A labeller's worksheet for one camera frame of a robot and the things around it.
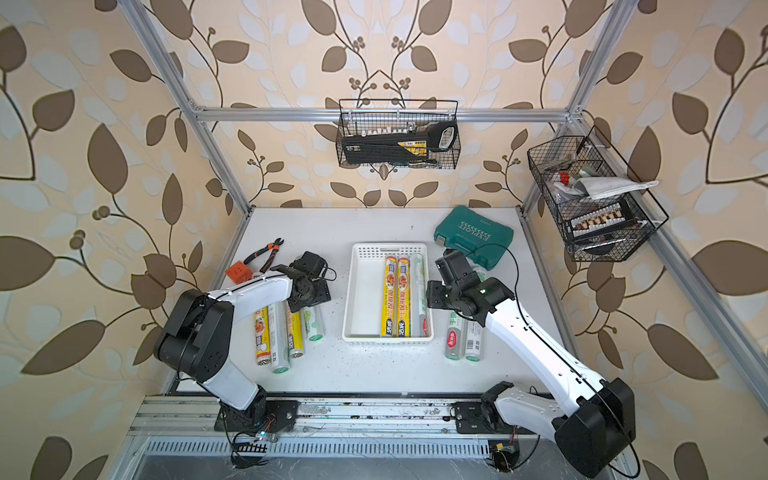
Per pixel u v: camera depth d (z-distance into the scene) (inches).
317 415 29.7
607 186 24.4
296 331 34.0
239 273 37.9
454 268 23.0
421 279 37.8
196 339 18.2
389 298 36.0
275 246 42.6
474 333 33.2
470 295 21.0
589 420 14.6
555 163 32.0
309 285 27.9
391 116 35.7
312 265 30.3
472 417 28.6
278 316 34.8
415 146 32.4
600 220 26.6
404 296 36.7
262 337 33.3
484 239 41.3
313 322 34.1
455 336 32.6
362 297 37.7
